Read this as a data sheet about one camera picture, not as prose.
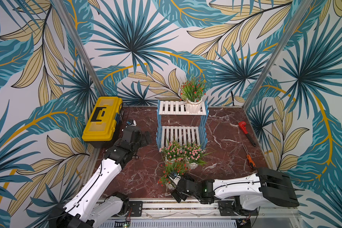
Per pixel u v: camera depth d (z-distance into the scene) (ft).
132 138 1.86
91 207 1.36
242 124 3.52
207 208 2.47
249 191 1.51
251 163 2.89
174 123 3.59
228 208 2.36
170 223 2.31
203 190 1.94
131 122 2.18
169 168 2.40
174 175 2.21
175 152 2.56
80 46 2.69
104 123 2.82
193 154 2.55
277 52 2.81
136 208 2.41
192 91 2.26
